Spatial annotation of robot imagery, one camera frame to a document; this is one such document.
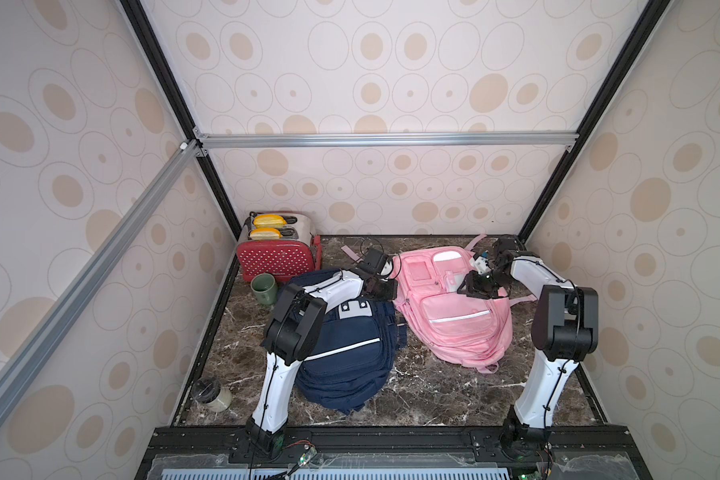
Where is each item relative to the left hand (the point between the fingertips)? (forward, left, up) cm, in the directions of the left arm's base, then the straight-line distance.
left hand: (404, 292), depth 96 cm
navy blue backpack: (-17, +14, -3) cm, 22 cm away
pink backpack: (-13, -21, -2) cm, 24 cm away
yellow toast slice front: (+13, +44, +13) cm, 48 cm away
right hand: (+1, -19, -1) cm, 19 cm away
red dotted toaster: (+9, +34, +9) cm, 37 cm away
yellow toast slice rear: (+18, +44, +13) cm, 50 cm away
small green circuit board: (-45, +27, -5) cm, 52 cm away
